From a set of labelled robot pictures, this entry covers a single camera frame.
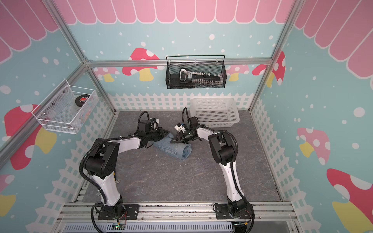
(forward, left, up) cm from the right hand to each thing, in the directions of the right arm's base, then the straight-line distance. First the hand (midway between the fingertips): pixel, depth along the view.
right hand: (166, 163), depth 84 cm
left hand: (+11, +6, +1) cm, 13 cm away
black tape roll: (+25, +46, +28) cm, 59 cm away
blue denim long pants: (+7, -7, +3) cm, 10 cm away
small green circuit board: (-30, +23, -9) cm, 38 cm away
